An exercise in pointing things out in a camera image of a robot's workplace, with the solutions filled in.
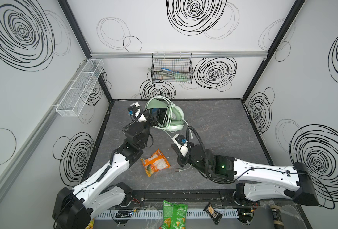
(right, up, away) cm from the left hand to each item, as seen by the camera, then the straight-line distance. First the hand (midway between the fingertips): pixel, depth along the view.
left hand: (151, 106), depth 69 cm
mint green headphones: (+12, -7, +7) cm, 15 cm away
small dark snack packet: (+32, -53, -2) cm, 62 cm away
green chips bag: (+12, -52, -3) cm, 53 cm away
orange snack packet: (+1, -32, +13) cm, 34 cm away
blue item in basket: (+7, +25, +21) cm, 33 cm away
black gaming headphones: (+2, -4, +33) cm, 33 cm away
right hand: (+10, -19, -4) cm, 22 cm away
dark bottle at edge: (+60, -52, -3) cm, 80 cm away
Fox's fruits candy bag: (-27, -55, -5) cm, 61 cm away
